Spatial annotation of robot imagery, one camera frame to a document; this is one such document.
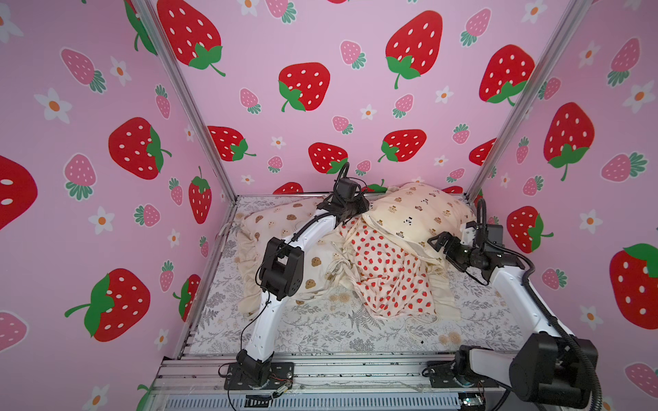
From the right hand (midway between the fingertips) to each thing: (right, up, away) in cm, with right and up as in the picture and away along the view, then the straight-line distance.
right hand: (434, 247), depth 84 cm
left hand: (-20, +16, +13) cm, 28 cm away
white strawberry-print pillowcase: (-14, -11, +4) cm, 19 cm away
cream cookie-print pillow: (-65, +8, +17) cm, 68 cm away
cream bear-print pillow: (-3, +12, +9) cm, 15 cm away
